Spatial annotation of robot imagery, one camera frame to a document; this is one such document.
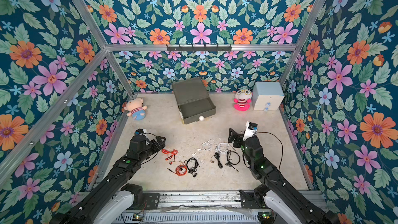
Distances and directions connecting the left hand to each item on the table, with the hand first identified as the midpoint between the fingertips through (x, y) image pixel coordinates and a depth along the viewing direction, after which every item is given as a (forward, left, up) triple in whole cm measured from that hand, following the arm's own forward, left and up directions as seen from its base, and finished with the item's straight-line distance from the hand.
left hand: (162, 140), depth 84 cm
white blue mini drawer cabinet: (+21, -64, +7) cm, 68 cm away
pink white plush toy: (+29, -52, -4) cm, 60 cm away
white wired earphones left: (-1, -24, -10) cm, 27 cm away
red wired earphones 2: (-14, -9, -10) cm, 20 cm away
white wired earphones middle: (-3, -34, -9) cm, 36 cm away
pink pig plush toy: (+25, +21, -2) cm, 33 cm away
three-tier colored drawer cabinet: (+19, -18, +11) cm, 28 cm away
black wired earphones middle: (-7, -30, -10) cm, 32 cm away
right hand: (-1, -41, +8) cm, 41 cm away
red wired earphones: (-3, -4, -10) cm, 11 cm away
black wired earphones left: (-11, -15, -11) cm, 22 cm away
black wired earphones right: (-12, -37, -10) cm, 40 cm away
